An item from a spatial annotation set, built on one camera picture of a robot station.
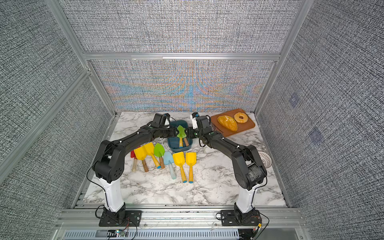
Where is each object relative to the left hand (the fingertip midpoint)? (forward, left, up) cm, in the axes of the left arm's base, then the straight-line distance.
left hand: (179, 130), depth 95 cm
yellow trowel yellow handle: (-16, -7, -11) cm, 20 cm away
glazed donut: (+18, -43, -8) cm, 47 cm away
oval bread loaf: (+11, -35, -6) cm, 37 cm away
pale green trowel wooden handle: (-3, -5, -9) cm, 10 cm away
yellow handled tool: (-15, 0, -12) cm, 19 cm away
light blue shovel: (-15, +7, -10) cm, 19 cm away
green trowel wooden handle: (-8, +13, -11) cm, 19 cm away
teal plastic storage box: (-3, +4, -10) cm, 11 cm away
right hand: (0, -6, +5) cm, 7 cm away
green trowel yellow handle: (+4, -1, -11) cm, 12 cm away
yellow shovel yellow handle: (-8, +20, -11) cm, 24 cm away
